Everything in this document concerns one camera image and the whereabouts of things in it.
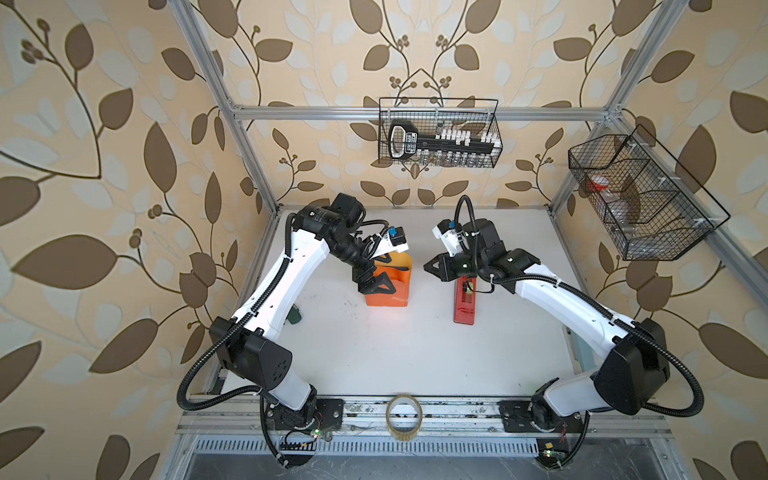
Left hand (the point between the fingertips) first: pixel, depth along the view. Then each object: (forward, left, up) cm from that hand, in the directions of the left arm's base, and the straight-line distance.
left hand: (389, 269), depth 71 cm
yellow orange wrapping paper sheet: (+6, -2, -9) cm, 11 cm away
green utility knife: (-1, +30, -26) cm, 40 cm away
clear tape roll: (-31, -3, -26) cm, 41 cm away
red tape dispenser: (+4, -23, -23) cm, 32 cm away
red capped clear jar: (+26, -56, +7) cm, 62 cm away
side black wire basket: (+16, -64, +8) cm, 67 cm away
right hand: (+4, -10, -6) cm, 12 cm away
